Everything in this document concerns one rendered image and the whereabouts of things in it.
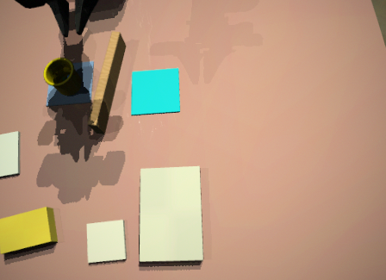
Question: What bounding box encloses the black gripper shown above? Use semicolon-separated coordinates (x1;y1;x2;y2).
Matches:
14;0;99;37

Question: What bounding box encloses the yellow translucent cup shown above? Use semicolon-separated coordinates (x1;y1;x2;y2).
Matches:
43;57;82;96

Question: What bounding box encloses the yellow rectangular block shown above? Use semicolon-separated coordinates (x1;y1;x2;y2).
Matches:
0;207;58;254

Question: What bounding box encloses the tan wooden bar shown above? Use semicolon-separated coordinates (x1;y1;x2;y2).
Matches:
88;31;126;134

